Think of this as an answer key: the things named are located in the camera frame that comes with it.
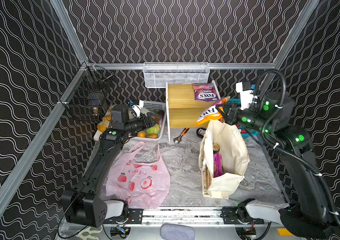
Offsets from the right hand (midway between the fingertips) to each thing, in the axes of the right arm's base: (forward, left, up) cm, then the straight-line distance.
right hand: (215, 105), depth 57 cm
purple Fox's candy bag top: (+23, -1, -11) cm, 26 cm away
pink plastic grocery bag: (-16, +33, -44) cm, 57 cm away
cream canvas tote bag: (-4, -15, -32) cm, 35 cm away
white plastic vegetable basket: (+50, +38, -45) cm, 77 cm away
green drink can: (+4, -8, -37) cm, 39 cm away
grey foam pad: (-36, +17, -44) cm, 59 cm away
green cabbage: (+20, +30, -39) cm, 53 cm away
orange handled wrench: (+17, +14, -46) cm, 51 cm away
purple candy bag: (-10, -6, -33) cm, 35 cm away
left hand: (+5, +22, -13) cm, 26 cm away
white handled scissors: (-38, +57, -44) cm, 81 cm away
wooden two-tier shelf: (+24, +11, -25) cm, 37 cm away
